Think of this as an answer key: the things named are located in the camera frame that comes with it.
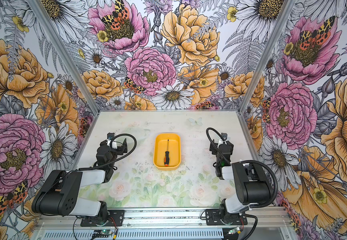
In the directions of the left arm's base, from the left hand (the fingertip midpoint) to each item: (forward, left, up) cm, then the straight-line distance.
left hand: (118, 142), depth 92 cm
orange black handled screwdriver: (-8, -29, -9) cm, 32 cm away
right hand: (-1, -62, -2) cm, 63 cm away
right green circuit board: (-44, -62, -10) cm, 77 cm away
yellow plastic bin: (+3, -25, -11) cm, 27 cm away
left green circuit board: (-44, -2, -10) cm, 45 cm away
